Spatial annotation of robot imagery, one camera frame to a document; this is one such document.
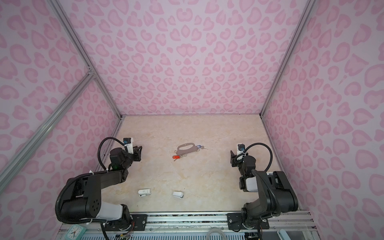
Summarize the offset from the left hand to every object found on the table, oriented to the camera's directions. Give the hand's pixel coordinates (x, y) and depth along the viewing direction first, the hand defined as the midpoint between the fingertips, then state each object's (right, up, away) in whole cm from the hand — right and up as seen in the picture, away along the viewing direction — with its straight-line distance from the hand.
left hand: (139, 144), depth 91 cm
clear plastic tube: (+44, -38, -21) cm, 62 cm away
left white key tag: (+7, -24, -11) cm, 28 cm away
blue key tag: (+37, -2, +10) cm, 38 cm away
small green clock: (-21, -38, -22) cm, 48 cm away
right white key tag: (+26, -25, -13) cm, 38 cm away
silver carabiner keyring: (+26, -6, +7) cm, 28 cm away
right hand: (+59, -3, -1) cm, 60 cm away
